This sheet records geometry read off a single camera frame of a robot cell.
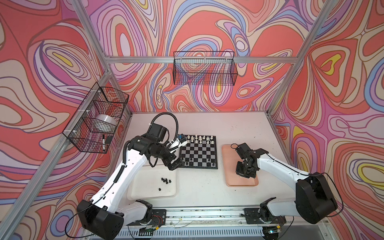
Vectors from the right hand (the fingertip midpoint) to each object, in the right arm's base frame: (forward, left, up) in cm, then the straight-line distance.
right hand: (242, 177), depth 84 cm
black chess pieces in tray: (-1, +44, 0) cm, 44 cm away
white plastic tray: (0, +50, -4) cm, 50 cm away
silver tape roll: (+20, +70, +31) cm, 79 cm away
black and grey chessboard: (+17, +23, -1) cm, 29 cm away
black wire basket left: (+17, +77, +29) cm, 84 cm away
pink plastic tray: (+13, +4, 0) cm, 13 cm away
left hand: (+5, +35, +19) cm, 40 cm away
